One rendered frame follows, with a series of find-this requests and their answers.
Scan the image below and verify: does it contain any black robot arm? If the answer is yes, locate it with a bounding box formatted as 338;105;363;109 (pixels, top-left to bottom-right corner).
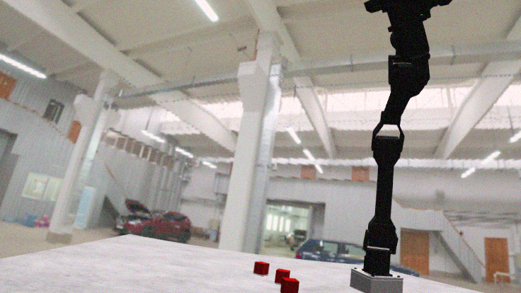
362;26;430;277

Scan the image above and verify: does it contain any red cube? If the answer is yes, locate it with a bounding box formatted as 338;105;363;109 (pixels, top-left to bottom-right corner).
253;261;270;275
280;277;299;293
275;268;290;284

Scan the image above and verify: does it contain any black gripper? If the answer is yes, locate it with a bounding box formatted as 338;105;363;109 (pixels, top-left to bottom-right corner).
364;0;427;37

